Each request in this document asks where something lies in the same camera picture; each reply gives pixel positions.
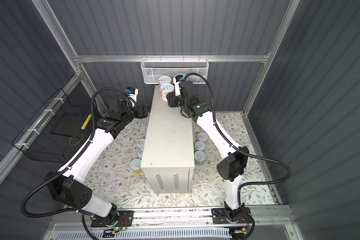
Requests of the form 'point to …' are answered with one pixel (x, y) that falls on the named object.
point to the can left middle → (140, 153)
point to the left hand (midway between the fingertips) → (142, 103)
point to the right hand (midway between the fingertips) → (170, 96)
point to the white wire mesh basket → (194, 70)
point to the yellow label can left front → (135, 165)
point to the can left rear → (141, 143)
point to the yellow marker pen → (86, 121)
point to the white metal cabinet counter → (168, 157)
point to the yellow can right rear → (202, 136)
